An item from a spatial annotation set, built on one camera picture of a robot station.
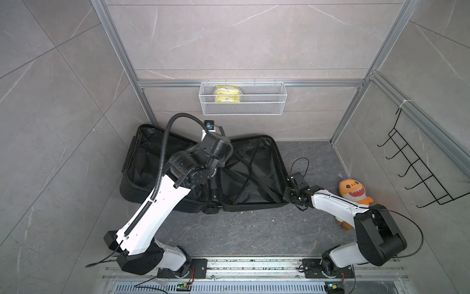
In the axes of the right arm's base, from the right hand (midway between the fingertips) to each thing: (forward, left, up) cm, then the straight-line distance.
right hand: (286, 195), depth 92 cm
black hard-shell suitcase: (+14, +15, -4) cm, 21 cm away
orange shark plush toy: (-1, -33, +5) cm, 33 cm away
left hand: (0, +33, +37) cm, 49 cm away
